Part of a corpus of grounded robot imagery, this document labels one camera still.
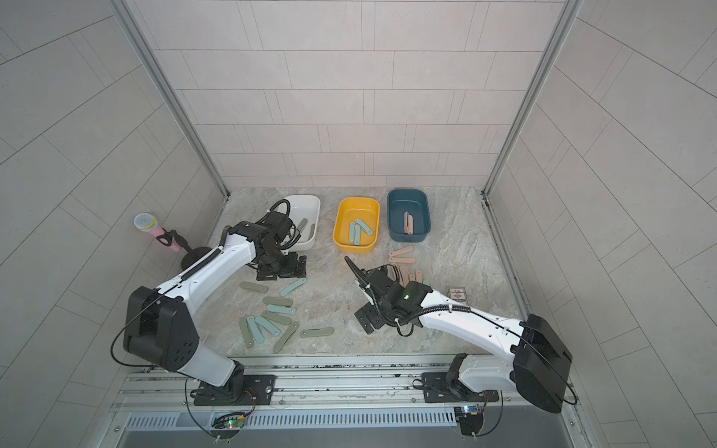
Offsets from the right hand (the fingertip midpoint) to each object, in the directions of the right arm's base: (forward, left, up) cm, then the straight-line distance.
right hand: (372, 312), depth 79 cm
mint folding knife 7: (-3, +34, -5) cm, 34 cm away
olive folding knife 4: (-6, +28, -6) cm, 29 cm away
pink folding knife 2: (+24, -11, -6) cm, 27 cm away
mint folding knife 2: (+31, +4, -4) cm, 31 cm away
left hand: (+12, +21, +4) cm, 25 cm away
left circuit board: (-23, +34, -3) cm, 41 cm away
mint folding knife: (+32, +6, -4) cm, 33 cm away
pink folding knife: (+35, -15, -4) cm, 38 cm away
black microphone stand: (+22, +61, +13) cm, 66 cm away
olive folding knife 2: (+7, +29, -5) cm, 31 cm away
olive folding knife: (+13, +38, -4) cm, 40 cm away
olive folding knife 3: (+2, +29, -5) cm, 29 cm away
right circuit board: (-25, -23, -7) cm, 35 cm away
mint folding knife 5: (+5, +29, -5) cm, 29 cm away
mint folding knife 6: (0, +31, -5) cm, 31 cm away
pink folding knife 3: (+13, -16, -5) cm, 21 cm away
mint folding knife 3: (+35, +1, -4) cm, 35 cm away
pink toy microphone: (+21, +60, +21) cm, 67 cm away
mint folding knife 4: (+11, +25, -4) cm, 28 cm away
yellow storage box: (+42, +7, -3) cm, 43 cm away
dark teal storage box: (+45, -20, -4) cm, 50 cm away
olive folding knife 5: (-3, +16, -5) cm, 17 cm away
